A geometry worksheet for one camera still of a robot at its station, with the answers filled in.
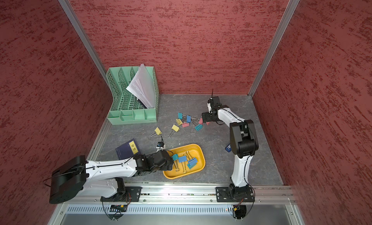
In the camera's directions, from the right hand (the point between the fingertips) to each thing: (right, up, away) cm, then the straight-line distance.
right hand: (210, 119), depth 100 cm
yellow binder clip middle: (-26, -6, -1) cm, 26 cm away
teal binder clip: (-22, +2, +6) cm, 23 cm away
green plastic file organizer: (-65, +8, +9) cm, 66 cm away
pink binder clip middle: (-7, -2, +3) cm, 8 cm away
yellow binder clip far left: (-37, -9, -3) cm, 38 cm away
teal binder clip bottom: (-13, -26, -19) cm, 35 cm away
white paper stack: (-47, +23, -6) cm, 52 cm away
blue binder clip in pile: (-16, 0, +3) cm, 16 cm away
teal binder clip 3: (-23, -22, -16) cm, 36 cm away
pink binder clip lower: (-18, -4, +2) cm, 19 cm away
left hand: (-29, -26, -17) cm, 42 cm away
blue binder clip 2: (-19, -23, -15) cm, 33 cm away
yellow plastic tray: (-16, -23, -14) cm, 32 cm away
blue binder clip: (-13, -23, -19) cm, 32 cm away
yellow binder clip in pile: (-23, -2, +1) cm, 23 cm away
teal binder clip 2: (-9, -6, 0) cm, 10 cm away
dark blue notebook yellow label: (-54, -19, -11) cm, 58 cm away
